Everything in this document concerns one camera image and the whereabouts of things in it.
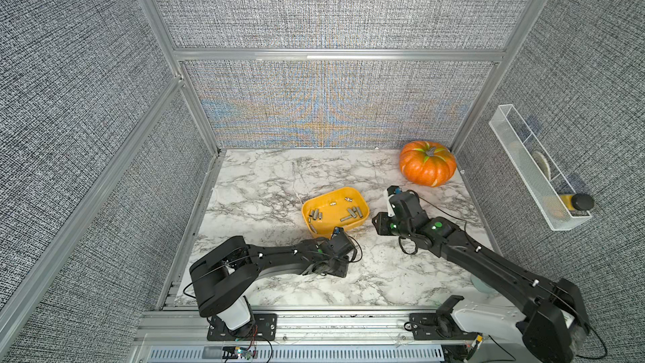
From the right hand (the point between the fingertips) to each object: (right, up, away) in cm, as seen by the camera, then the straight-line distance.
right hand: (376, 215), depth 80 cm
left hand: (-9, -18, +3) cm, 20 cm away
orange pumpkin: (+24, +17, +18) cm, 35 cm away
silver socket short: (-13, +1, +20) cm, 24 cm away
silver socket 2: (-3, -1, +18) cm, 18 cm away
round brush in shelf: (+44, +17, -10) cm, 48 cm away
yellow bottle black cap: (+45, +7, -20) cm, 50 cm away
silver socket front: (-20, -2, +17) cm, 26 cm away
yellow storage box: (-8, 0, +20) cm, 22 cm away
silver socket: (-6, -3, +17) cm, 18 cm away
